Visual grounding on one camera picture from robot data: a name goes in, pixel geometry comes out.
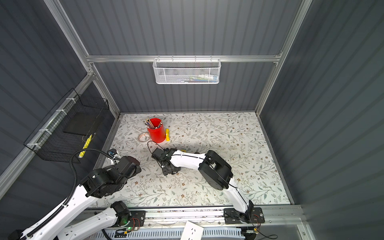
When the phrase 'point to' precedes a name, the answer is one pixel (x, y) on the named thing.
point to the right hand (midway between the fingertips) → (170, 171)
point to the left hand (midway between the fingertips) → (130, 167)
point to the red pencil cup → (157, 134)
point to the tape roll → (144, 137)
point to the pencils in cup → (149, 125)
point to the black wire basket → (69, 129)
